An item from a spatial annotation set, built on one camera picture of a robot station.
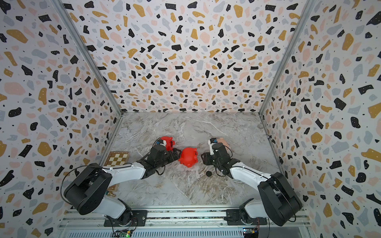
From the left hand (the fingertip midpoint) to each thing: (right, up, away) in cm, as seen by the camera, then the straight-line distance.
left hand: (179, 153), depth 90 cm
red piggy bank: (-7, +6, +5) cm, 10 cm away
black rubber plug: (+18, -12, 0) cm, 22 cm away
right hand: (+15, -1, -1) cm, 16 cm away
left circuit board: (-23, -35, -19) cm, 46 cm away
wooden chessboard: (-40, -4, +3) cm, 40 cm away
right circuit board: (+37, -35, -18) cm, 54 cm away
